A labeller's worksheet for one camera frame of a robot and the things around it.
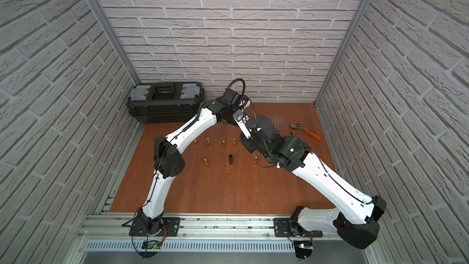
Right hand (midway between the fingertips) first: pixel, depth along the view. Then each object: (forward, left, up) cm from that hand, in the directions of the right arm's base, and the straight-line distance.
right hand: (251, 127), depth 67 cm
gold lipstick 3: (0, -4, -29) cm, 29 cm away
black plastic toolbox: (+32, +44, -15) cm, 56 cm away
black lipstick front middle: (+2, +9, -28) cm, 29 cm away
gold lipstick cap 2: (+13, +13, -29) cm, 34 cm away
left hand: (+14, -2, -14) cm, 20 cm away
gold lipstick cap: (-7, +20, +2) cm, 21 cm away
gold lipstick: (+12, +7, -29) cm, 32 cm away
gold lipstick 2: (+1, +21, -28) cm, 35 cm away
